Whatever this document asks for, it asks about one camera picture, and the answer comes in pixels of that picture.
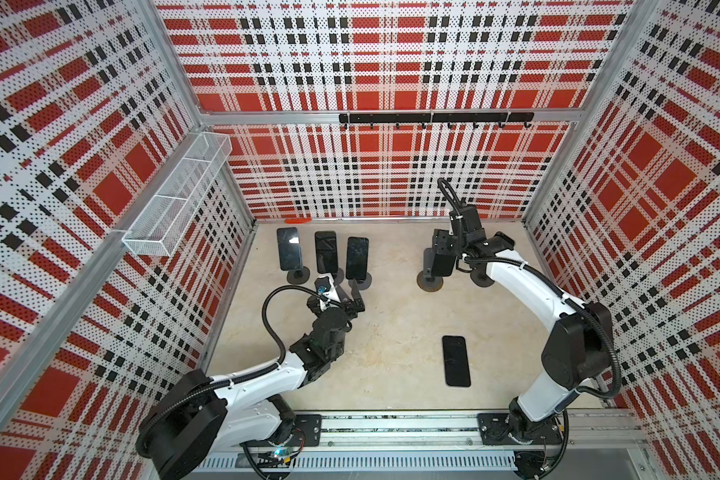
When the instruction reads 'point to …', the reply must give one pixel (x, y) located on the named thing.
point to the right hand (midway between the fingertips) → (445, 239)
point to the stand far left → (298, 276)
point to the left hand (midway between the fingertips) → (342, 288)
